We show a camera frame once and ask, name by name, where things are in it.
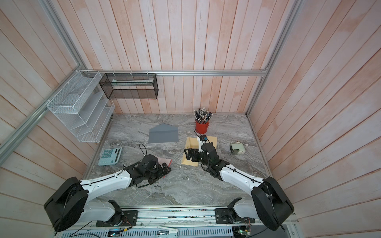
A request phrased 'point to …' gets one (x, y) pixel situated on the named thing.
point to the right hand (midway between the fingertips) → (190, 149)
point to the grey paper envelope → (163, 133)
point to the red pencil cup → (202, 128)
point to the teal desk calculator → (110, 156)
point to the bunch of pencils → (202, 115)
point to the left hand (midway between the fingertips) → (166, 175)
